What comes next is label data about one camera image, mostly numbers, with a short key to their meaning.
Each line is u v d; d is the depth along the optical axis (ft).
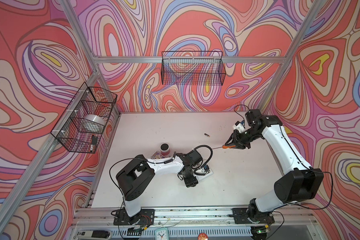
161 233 2.22
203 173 2.51
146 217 2.40
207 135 3.44
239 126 2.46
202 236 2.26
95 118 2.42
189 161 2.26
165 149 3.06
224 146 2.51
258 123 1.86
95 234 2.22
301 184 1.38
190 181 2.46
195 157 2.31
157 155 3.06
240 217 2.41
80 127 2.41
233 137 2.36
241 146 2.28
